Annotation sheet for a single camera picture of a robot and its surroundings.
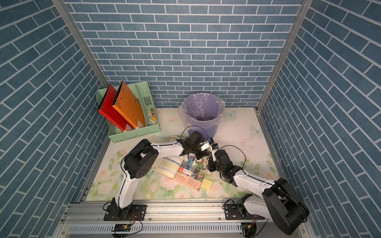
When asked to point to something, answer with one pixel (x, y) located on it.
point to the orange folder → (128, 105)
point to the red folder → (107, 110)
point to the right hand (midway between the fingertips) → (210, 159)
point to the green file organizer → (144, 90)
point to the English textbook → (189, 170)
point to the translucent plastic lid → (172, 128)
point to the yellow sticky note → (207, 184)
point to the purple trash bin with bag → (201, 112)
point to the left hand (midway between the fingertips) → (210, 153)
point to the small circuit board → (122, 227)
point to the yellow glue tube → (153, 114)
